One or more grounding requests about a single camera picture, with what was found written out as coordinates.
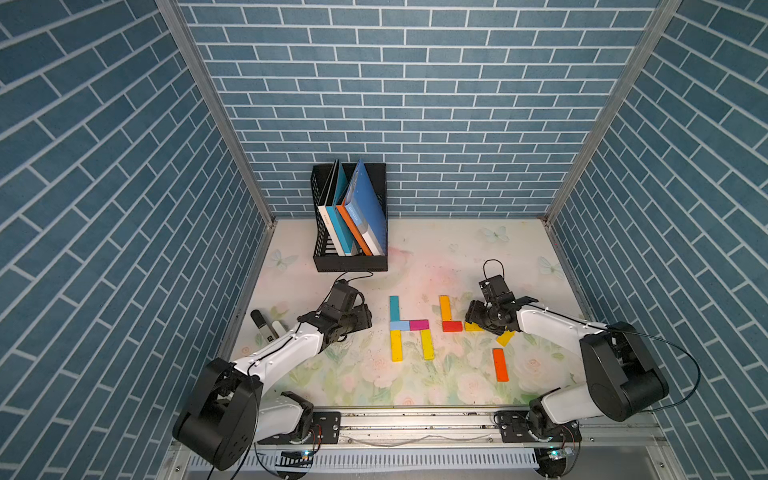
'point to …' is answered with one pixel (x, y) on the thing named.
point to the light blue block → (399, 325)
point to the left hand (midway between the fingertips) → (371, 317)
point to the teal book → (340, 182)
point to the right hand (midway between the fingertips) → (473, 318)
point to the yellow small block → (473, 327)
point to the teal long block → (394, 308)
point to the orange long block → (500, 364)
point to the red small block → (452, 326)
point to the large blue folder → (363, 203)
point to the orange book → (354, 230)
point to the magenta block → (418, 325)
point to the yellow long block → (396, 346)
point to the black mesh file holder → (327, 255)
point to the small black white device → (262, 326)
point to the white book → (327, 216)
